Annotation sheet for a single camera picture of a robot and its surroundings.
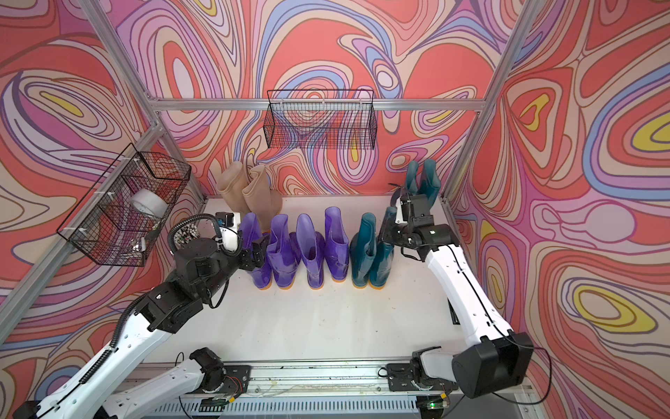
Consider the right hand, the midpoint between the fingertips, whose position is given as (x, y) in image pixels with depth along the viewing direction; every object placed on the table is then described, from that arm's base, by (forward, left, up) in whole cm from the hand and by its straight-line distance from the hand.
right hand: (384, 237), depth 78 cm
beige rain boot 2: (+21, +51, +3) cm, 55 cm away
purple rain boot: (-6, +29, +4) cm, 30 cm away
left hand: (-5, +35, +10) cm, 37 cm away
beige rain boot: (+20, +41, -3) cm, 46 cm away
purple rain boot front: (+5, +25, -4) cm, 25 cm away
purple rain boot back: (-4, +15, 0) cm, 15 cm away
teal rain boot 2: (+23, -20, 0) cm, 31 cm away
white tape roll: (+7, +68, +11) cm, 69 cm away
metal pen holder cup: (+7, +65, -3) cm, 65 cm away
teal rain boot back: (-6, +7, +2) cm, 9 cm away
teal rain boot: (+31, -16, -4) cm, 35 cm away
